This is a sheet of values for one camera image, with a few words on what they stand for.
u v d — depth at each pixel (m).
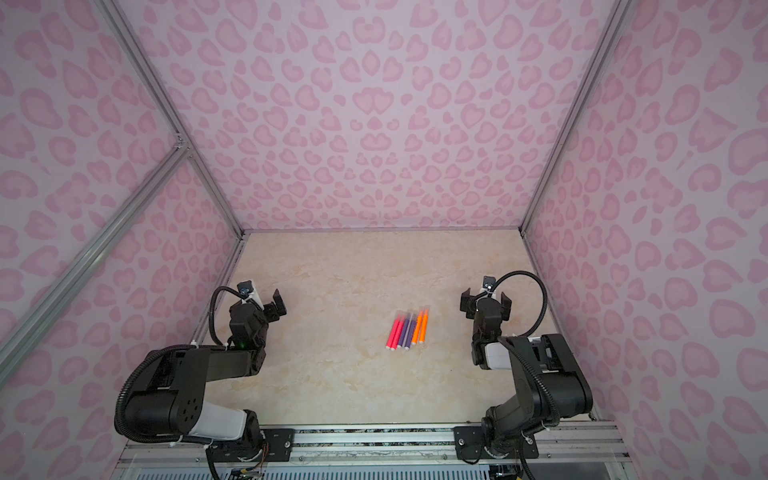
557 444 0.74
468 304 0.89
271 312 0.83
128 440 0.42
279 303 0.85
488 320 0.70
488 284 0.78
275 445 0.74
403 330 0.93
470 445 0.73
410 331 0.93
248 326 0.70
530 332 0.66
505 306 0.80
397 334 0.92
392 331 0.93
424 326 0.93
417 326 0.93
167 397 0.44
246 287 0.78
